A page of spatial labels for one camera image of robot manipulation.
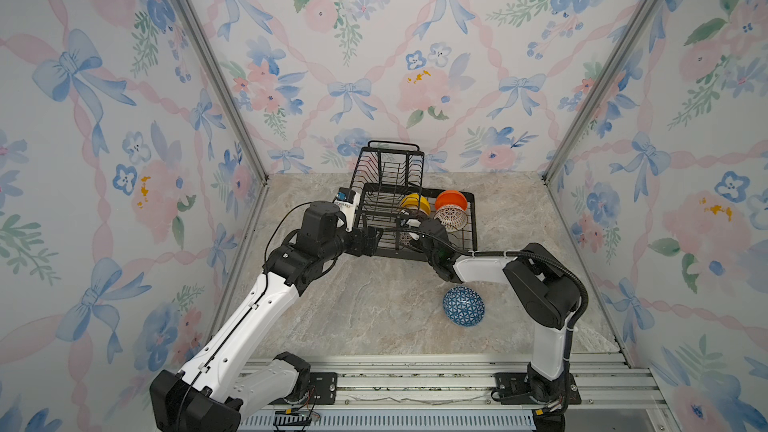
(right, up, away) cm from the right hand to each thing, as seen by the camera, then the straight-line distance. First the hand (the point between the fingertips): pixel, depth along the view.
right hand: (422, 215), depth 95 cm
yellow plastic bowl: (-4, +4, -14) cm, 15 cm away
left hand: (-16, -2, -22) cm, 27 cm away
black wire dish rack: (-11, +12, +11) cm, 19 cm away
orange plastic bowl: (+11, +6, +8) cm, 15 cm away
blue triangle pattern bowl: (+11, -26, -9) cm, 30 cm away
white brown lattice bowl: (+12, -1, +8) cm, 15 cm away
